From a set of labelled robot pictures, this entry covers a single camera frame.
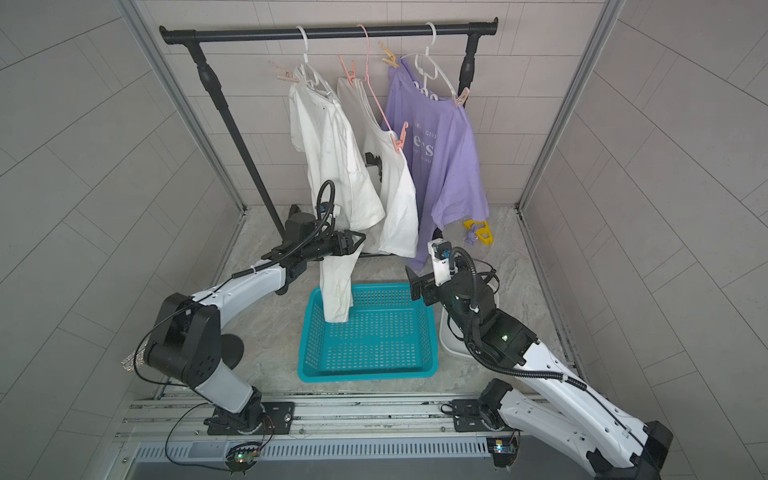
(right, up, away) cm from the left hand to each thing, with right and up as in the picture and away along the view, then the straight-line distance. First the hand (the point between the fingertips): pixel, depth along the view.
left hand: (363, 234), depth 85 cm
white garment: (+10, 0, -14) cm, 17 cm away
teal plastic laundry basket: (+7, -29, 0) cm, 30 cm away
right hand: (+16, -6, -17) cm, 24 cm away
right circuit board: (+35, -50, -17) cm, 63 cm away
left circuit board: (-24, -48, -21) cm, 58 cm away
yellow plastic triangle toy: (+41, 0, +23) cm, 47 cm away
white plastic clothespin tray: (+25, -30, -4) cm, 39 cm away
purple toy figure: (+36, -1, +19) cm, 41 cm away
